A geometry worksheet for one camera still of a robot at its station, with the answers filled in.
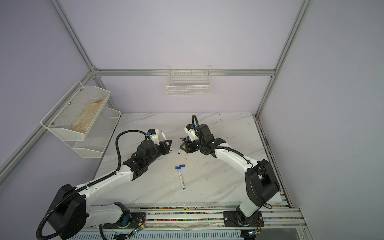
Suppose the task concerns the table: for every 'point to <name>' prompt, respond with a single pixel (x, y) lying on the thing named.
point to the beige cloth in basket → (83, 122)
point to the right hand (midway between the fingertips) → (182, 146)
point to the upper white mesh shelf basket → (72, 117)
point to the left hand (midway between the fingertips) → (170, 141)
